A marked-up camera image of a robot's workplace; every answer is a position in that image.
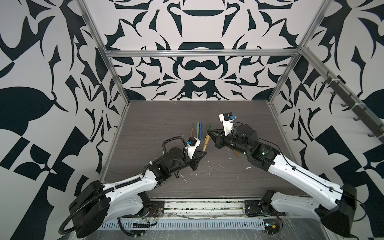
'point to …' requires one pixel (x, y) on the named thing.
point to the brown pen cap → (236, 152)
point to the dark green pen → (209, 126)
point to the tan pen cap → (207, 139)
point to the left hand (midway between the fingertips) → (205, 148)
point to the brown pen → (192, 133)
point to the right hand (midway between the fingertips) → (208, 132)
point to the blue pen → (200, 129)
